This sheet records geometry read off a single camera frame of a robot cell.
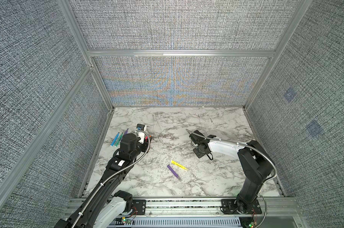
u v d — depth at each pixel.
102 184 0.47
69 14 0.72
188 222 0.70
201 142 0.69
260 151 0.46
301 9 0.70
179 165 0.88
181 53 0.88
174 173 0.85
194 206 0.75
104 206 0.56
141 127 0.65
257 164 0.48
